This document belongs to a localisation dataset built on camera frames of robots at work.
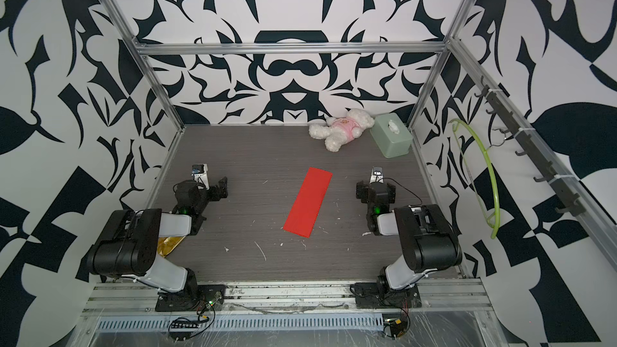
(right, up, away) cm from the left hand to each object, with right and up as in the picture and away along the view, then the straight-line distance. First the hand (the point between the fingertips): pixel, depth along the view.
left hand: (211, 175), depth 94 cm
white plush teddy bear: (+51, +18, +14) cm, 56 cm away
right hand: (+64, -2, +1) cm, 64 cm away
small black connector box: (+64, -42, -23) cm, 80 cm away
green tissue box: (+74, +16, +13) cm, 77 cm away
